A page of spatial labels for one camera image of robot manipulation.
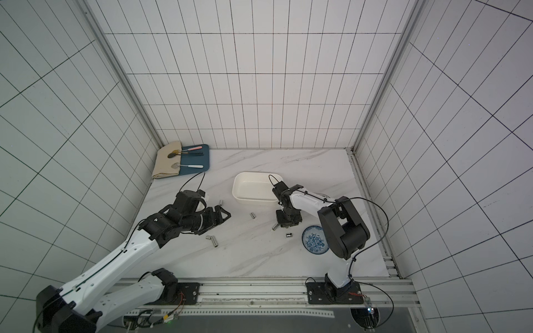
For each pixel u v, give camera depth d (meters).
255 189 1.01
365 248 0.51
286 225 0.82
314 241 0.85
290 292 0.75
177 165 1.12
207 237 0.86
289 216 0.79
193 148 1.19
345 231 0.48
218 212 0.68
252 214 0.92
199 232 0.70
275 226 0.88
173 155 1.17
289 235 0.87
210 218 0.66
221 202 0.97
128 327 0.67
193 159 1.15
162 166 1.10
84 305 0.39
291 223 0.80
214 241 0.85
